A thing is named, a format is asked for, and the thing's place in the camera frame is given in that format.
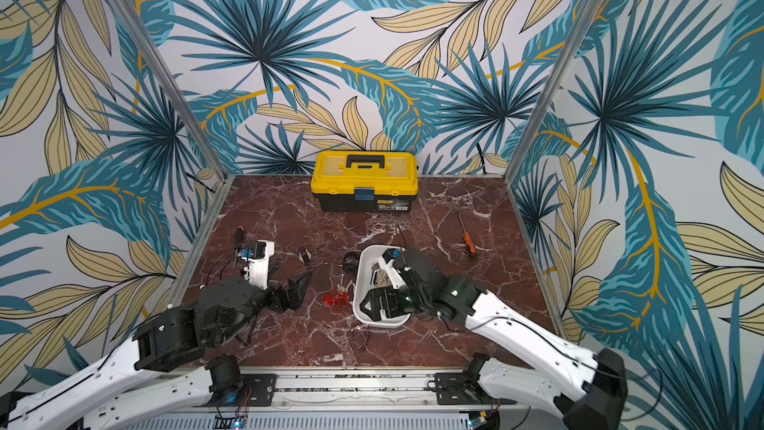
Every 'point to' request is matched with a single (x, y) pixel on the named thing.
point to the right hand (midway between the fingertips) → (375, 303)
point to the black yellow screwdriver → (240, 232)
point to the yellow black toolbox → (365, 181)
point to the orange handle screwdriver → (468, 241)
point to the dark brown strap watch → (303, 255)
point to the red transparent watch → (340, 299)
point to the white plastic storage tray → (369, 276)
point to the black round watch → (350, 262)
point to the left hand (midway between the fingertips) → (296, 276)
